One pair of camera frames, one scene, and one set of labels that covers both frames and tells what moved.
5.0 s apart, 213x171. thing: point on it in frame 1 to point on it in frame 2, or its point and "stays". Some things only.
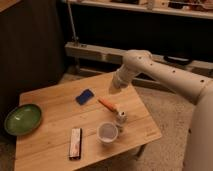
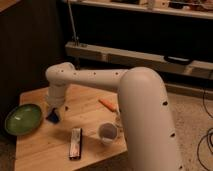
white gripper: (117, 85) to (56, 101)
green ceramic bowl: (22, 119) stays
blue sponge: (84, 97) to (53, 117)
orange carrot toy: (109, 105) stays
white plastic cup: (107, 132) stays
